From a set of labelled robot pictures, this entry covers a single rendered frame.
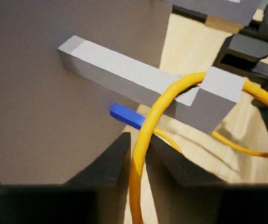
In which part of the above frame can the orange cable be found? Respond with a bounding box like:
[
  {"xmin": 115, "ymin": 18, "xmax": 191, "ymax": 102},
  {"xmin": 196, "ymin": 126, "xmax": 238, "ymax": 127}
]
[{"xmin": 129, "ymin": 72, "xmax": 268, "ymax": 224}]

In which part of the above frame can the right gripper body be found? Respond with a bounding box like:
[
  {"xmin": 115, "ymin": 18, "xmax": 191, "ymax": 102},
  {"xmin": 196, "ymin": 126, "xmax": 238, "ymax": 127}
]
[{"xmin": 211, "ymin": 33, "xmax": 268, "ymax": 90}]

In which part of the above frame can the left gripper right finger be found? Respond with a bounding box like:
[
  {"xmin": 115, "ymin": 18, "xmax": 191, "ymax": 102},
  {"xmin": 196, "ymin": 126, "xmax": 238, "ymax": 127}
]
[{"xmin": 145, "ymin": 133, "xmax": 268, "ymax": 224}]

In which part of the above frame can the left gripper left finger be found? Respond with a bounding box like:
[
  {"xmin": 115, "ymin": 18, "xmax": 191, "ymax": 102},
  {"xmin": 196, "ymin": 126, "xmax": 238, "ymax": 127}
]
[{"xmin": 0, "ymin": 132, "xmax": 131, "ymax": 224}]

